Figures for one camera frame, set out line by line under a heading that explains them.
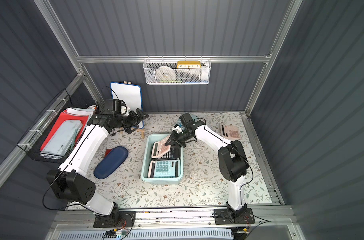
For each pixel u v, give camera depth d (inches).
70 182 16.6
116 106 24.5
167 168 32.5
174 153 34.7
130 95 35.2
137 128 31.6
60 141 25.8
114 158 37.0
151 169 32.5
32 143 24.0
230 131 41.7
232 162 20.1
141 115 28.0
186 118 29.0
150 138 35.1
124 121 26.2
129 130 29.8
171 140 31.7
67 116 30.3
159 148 34.4
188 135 27.8
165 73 33.1
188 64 34.2
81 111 31.2
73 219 29.7
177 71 35.2
